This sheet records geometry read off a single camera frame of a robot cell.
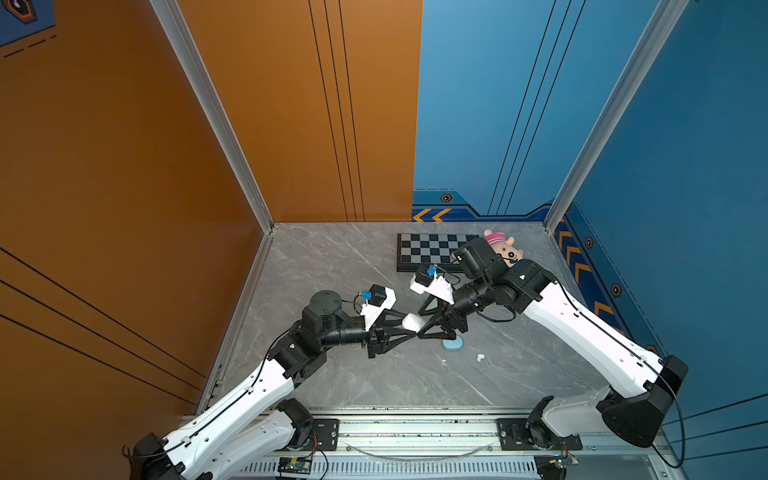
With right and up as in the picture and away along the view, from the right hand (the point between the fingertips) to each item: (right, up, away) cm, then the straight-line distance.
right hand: (420, 320), depth 65 cm
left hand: (-2, -1, -2) cm, 3 cm away
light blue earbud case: (+12, -12, +22) cm, 28 cm away
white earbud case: (-2, +1, -3) cm, 4 cm away
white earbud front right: (+19, -15, +20) cm, 32 cm away
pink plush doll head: (+32, +16, +37) cm, 52 cm away
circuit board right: (+34, -35, +5) cm, 49 cm away
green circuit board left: (-30, -37, +7) cm, 48 cm away
